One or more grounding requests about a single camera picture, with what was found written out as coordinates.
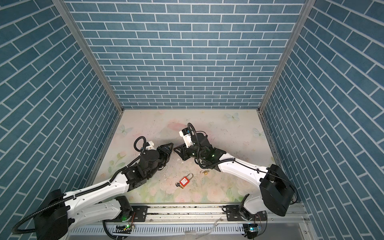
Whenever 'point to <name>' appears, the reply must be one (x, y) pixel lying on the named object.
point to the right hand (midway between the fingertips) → (173, 147)
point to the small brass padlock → (205, 172)
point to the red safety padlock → (185, 181)
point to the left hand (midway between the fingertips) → (175, 145)
